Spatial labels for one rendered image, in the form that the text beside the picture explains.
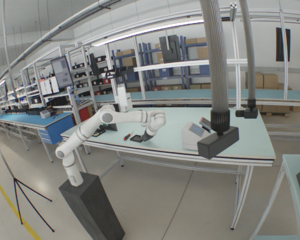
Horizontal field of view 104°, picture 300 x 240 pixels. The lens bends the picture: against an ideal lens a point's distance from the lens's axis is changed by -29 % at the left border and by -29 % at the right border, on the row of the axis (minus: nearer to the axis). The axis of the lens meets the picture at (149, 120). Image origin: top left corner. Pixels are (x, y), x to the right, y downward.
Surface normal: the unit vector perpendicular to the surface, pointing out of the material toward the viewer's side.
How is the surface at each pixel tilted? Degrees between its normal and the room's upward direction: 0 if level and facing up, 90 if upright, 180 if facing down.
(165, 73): 90
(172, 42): 98
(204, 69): 90
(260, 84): 90
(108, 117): 98
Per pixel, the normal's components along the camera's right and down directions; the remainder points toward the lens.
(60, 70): 0.00, 0.53
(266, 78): -0.43, 0.38
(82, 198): 0.93, -0.02
